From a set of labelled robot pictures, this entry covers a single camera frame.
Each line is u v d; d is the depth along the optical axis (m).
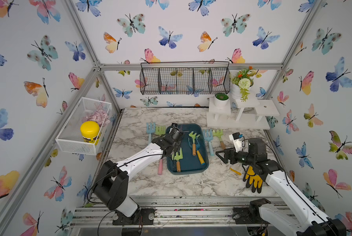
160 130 1.08
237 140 0.70
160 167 0.89
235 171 0.88
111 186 0.43
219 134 1.06
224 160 0.69
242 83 0.83
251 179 0.84
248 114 1.22
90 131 0.64
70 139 0.58
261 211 0.62
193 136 1.02
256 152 0.60
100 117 0.69
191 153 0.95
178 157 0.95
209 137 1.04
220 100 0.96
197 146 0.99
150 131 1.09
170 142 0.65
